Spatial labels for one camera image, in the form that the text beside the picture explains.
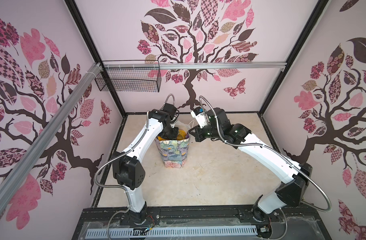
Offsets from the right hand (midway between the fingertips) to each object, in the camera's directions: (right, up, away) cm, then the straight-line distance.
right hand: (189, 129), depth 71 cm
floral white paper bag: (-8, -13, +9) cm, 18 cm away
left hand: (-10, -6, +12) cm, 17 cm away
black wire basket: (-50, +40, +51) cm, 82 cm away
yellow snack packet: (-4, -4, +12) cm, 14 cm away
